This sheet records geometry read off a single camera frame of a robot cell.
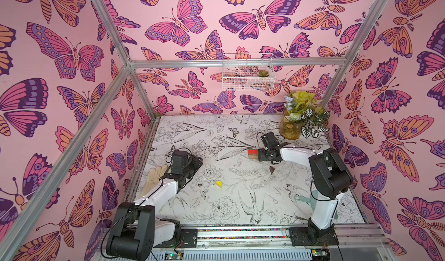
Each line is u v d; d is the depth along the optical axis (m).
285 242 0.73
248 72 0.95
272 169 0.93
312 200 0.50
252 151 1.02
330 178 0.50
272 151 0.74
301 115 0.95
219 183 0.88
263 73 0.92
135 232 0.42
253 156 0.99
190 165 0.78
